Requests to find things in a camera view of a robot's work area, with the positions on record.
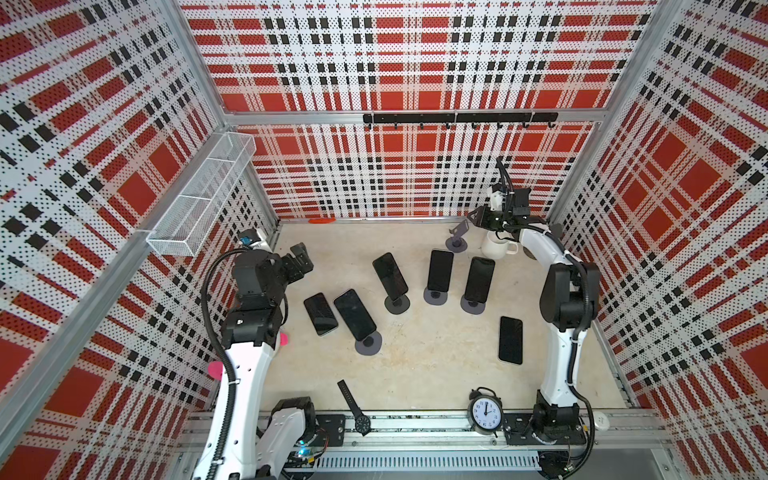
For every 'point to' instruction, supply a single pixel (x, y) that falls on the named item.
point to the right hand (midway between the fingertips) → (474, 214)
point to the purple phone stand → (457, 244)
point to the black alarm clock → (485, 411)
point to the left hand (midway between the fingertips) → (289, 257)
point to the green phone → (439, 276)
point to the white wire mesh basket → (185, 224)
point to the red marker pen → (321, 220)
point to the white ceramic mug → (495, 248)
